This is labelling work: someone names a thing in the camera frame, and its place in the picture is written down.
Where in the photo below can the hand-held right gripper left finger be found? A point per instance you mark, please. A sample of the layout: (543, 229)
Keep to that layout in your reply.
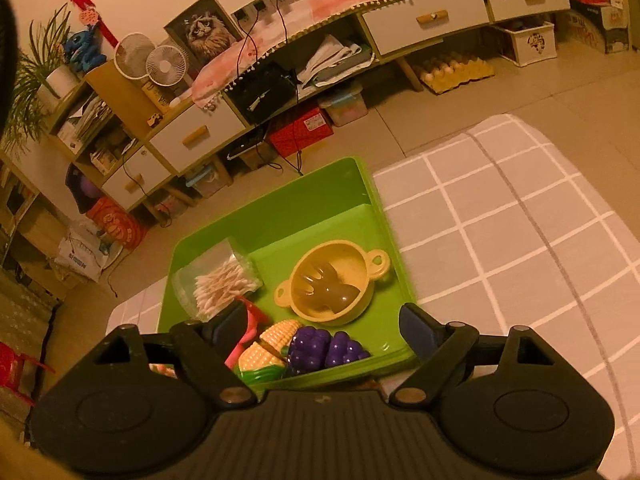
(229, 327)

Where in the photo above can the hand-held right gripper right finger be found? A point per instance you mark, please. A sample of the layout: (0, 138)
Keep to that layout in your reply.
(415, 330)

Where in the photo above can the pink rubber animal toy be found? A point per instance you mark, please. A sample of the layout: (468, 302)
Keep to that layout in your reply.
(256, 322)

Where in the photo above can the toy corn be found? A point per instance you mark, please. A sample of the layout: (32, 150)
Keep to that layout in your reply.
(255, 357)

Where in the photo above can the clear cotton swab container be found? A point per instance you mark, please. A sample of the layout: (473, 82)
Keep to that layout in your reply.
(215, 285)

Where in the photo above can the purple toy grapes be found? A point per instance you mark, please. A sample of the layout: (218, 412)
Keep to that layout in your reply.
(310, 352)

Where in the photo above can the translucent sticky hand toy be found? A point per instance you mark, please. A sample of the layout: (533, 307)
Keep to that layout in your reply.
(330, 292)

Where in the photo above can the yellow toy pot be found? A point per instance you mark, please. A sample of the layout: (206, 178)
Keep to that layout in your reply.
(325, 250)

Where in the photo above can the green plastic bin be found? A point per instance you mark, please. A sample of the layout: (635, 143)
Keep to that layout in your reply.
(345, 220)

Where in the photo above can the clear storage box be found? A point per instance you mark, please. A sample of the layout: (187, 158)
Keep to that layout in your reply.
(345, 107)
(207, 185)

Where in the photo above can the grey checked tablecloth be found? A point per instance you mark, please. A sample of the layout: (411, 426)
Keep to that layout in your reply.
(500, 210)

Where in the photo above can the orange printed bag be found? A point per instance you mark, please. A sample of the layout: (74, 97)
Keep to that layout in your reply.
(117, 225)

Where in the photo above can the white plastic bag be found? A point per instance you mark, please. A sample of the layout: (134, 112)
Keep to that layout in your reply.
(82, 257)

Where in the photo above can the red plastic stool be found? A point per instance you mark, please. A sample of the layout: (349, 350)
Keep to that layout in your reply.
(20, 375)

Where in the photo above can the wooden shelf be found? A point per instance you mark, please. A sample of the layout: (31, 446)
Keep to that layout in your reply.
(30, 225)

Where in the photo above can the black bag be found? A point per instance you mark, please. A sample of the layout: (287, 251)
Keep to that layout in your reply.
(262, 90)

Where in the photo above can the egg tray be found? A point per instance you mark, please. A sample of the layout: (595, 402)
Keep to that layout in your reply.
(450, 72)

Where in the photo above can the wooden cabinet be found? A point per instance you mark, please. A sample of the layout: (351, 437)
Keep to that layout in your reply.
(115, 90)

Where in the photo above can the small white fan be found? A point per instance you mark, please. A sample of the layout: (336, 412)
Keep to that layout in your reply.
(167, 66)
(132, 55)

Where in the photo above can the pile of folded clothes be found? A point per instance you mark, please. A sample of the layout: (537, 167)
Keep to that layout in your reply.
(330, 60)

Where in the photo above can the framed cat picture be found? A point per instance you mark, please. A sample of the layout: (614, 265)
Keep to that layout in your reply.
(205, 35)

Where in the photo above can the potted plant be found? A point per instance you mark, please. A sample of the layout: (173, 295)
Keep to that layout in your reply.
(60, 80)

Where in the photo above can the white printed storage box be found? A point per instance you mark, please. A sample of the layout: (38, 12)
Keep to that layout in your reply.
(525, 45)

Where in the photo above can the blue stuffed toy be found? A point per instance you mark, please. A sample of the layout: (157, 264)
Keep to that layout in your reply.
(82, 50)

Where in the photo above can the pink cloth runner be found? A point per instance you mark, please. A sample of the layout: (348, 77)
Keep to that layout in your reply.
(325, 2)

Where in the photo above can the printed cardboard carton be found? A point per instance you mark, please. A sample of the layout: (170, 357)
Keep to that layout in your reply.
(595, 22)

